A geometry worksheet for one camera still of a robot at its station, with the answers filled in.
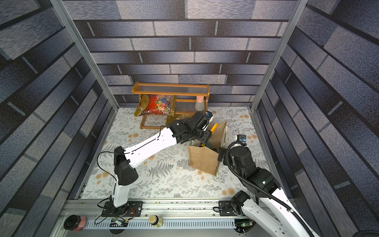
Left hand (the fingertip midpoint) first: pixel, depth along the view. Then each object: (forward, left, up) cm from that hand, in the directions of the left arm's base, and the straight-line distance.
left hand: (208, 132), depth 76 cm
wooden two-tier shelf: (+42, +15, -23) cm, 50 cm away
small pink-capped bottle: (+25, +4, -5) cm, 26 cm away
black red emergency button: (-39, +60, -16) cm, 73 cm away
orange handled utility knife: (+4, -3, -1) cm, 5 cm away
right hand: (-9, -9, -1) cm, 13 cm away
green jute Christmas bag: (-8, +2, -11) cm, 14 cm away
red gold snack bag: (+25, +31, -4) cm, 40 cm away
